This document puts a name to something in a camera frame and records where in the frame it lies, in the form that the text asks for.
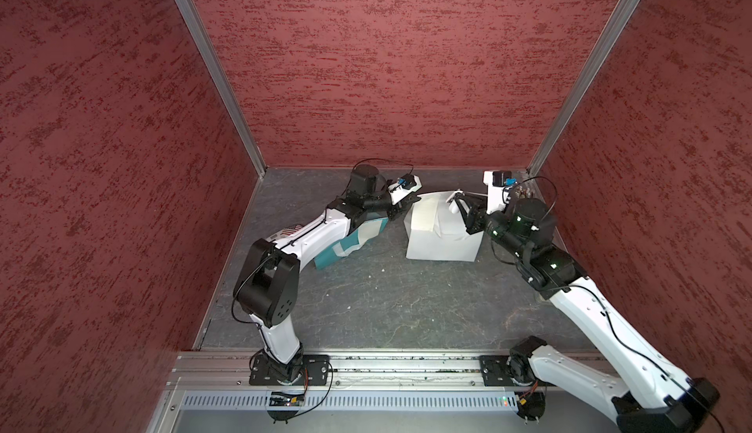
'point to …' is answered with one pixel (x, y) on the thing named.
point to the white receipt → (423, 214)
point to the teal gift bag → (366, 230)
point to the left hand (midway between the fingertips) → (415, 198)
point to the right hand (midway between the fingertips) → (455, 202)
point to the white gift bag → (434, 232)
